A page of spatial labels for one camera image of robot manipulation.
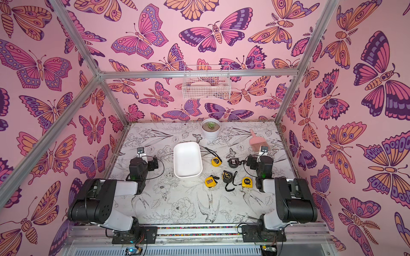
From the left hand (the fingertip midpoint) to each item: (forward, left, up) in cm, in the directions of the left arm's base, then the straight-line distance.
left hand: (149, 155), depth 95 cm
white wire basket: (+30, -41, +26) cm, 57 cm away
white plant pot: (+18, -37, +4) cm, 41 cm away
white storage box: (-2, -23, -6) cm, 24 cm away
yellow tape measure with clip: (-14, -37, -5) cm, 40 cm away
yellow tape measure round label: (-1, -41, -5) cm, 41 cm away
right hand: (0, -63, 0) cm, 63 cm away
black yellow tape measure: (-12, -47, -5) cm, 48 cm away
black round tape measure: (-3, -51, -4) cm, 51 cm away
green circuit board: (-46, -2, -8) cm, 47 cm away
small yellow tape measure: (-15, -57, -5) cm, 59 cm away
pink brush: (+14, -68, -6) cm, 70 cm away
